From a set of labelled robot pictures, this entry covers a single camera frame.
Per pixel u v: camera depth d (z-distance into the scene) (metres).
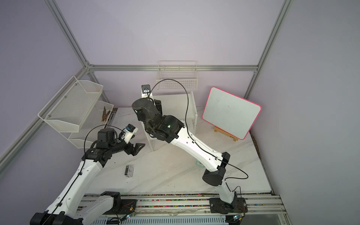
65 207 0.39
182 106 0.78
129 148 0.68
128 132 0.66
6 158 0.50
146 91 0.49
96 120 0.96
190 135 0.45
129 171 0.82
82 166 0.48
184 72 0.95
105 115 0.98
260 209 0.74
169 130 0.43
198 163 0.87
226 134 0.99
